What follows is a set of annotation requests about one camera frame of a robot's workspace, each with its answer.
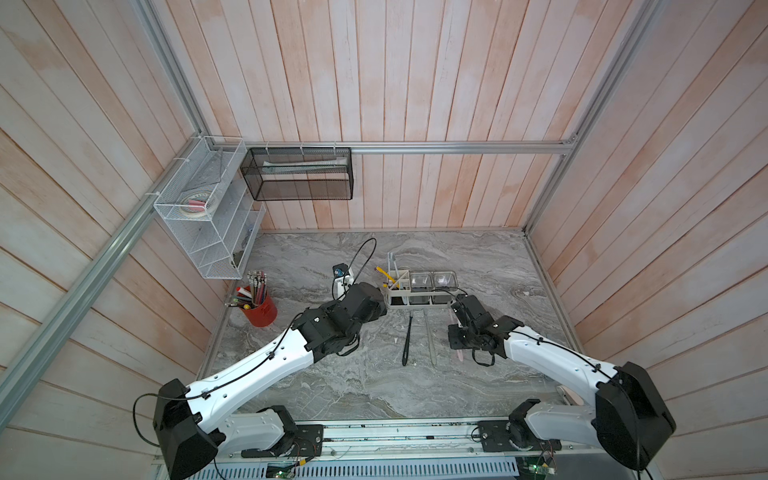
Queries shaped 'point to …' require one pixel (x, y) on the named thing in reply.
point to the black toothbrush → (407, 340)
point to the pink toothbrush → (459, 354)
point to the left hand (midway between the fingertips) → (365, 302)
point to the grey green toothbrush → (430, 342)
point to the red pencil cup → (263, 314)
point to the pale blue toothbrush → (388, 266)
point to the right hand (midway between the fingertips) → (453, 333)
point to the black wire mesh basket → (299, 173)
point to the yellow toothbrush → (378, 268)
